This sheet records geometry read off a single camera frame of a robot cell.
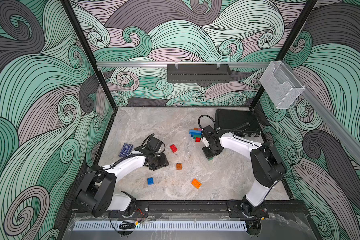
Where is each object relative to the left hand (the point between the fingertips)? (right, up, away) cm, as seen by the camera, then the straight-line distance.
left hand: (166, 163), depth 85 cm
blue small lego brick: (-9, -9, -4) cm, 13 cm away
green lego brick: (+28, +1, +5) cm, 28 cm away
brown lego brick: (+7, -3, +3) cm, 8 cm away
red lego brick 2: (+20, +12, +12) cm, 26 cm away
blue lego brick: (+17, +17, +16) cm, 28 cm away
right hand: (+25, +3, +6) cm, 26 cm away
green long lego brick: (+19, +14, +13) cm, 27 cm away
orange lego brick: (+17, -10, -4) cm, 20 cm away
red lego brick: (+4, +7, +9) cm, 12 cm away
